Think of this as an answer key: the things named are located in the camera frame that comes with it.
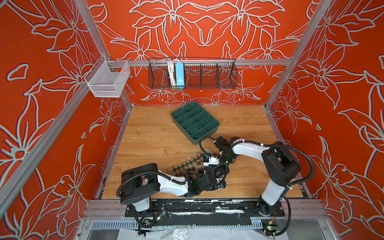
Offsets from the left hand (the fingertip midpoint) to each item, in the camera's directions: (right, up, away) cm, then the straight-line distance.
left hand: (210, 170), depth 83 cm
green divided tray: (-8, +27, +18) cm, 34 cm away
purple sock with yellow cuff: (+4, +3, -8) cm, 9 cm away
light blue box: (-18, +57, +7) cm, 60 cm away
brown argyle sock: (-11, +1, +3) cm, 11 cm away
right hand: (+2, -2, +1) cm, 3 cm away
